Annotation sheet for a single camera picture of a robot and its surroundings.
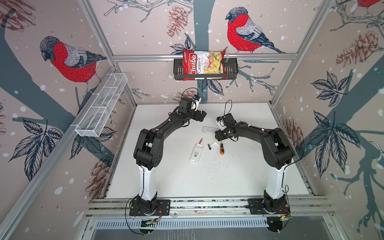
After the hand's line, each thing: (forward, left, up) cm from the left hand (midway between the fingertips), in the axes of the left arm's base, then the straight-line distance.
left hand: (200, 110), depth 94 cm
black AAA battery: (-17, -6, -16) cm, 24 cm away
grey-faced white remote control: (-4, -7, -16) cm, 18 cm away
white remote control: (-22, +3, -16) cm, 27 cm away
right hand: (-10, -13, -17) cm, 23 cm away
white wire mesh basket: (-20, +54, +13) cm, 59 cm away
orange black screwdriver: (-21, -13, -15) cm, 29 cm away
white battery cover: (-17, -9, -16) cm, 25 cm away
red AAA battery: (-13, 0, -17) cm, 21 cm away
